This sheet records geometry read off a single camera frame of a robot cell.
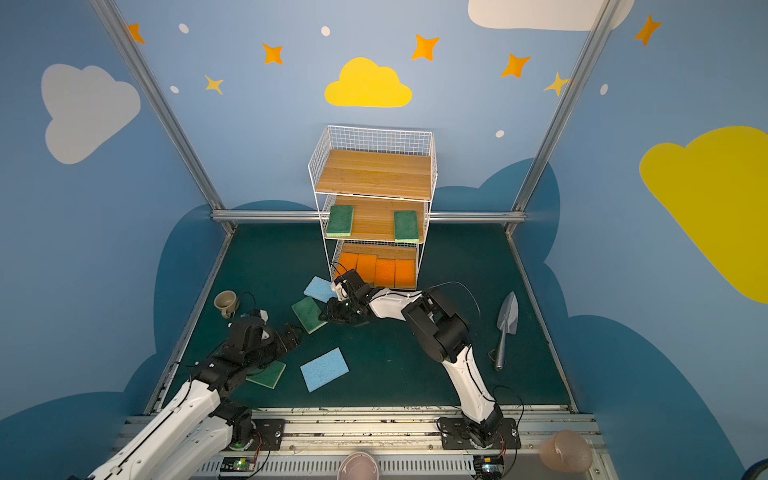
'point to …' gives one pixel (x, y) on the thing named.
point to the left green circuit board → (235, 464)
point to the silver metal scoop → (507, 321)
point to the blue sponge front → (323, 369)
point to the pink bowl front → (358, 465)
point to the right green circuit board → (488, 467)
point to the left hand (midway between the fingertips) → (295, 333)
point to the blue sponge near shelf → (320, 289)
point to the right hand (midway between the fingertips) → (325, 316)
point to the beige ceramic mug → (225, 300)
